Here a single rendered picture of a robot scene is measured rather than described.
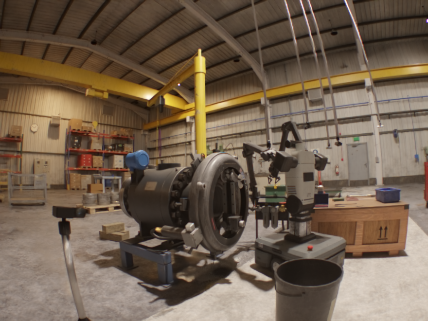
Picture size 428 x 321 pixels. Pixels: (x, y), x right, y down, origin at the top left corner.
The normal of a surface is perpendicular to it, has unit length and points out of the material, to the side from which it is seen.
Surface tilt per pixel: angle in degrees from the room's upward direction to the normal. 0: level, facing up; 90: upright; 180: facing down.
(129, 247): 90
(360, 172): 90
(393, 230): 90
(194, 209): 91
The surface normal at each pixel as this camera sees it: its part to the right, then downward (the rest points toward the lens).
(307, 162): 0.44, -0.08
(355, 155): -0.61, -0.04
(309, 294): -0.37, 0.00
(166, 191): -0.50, -0.38
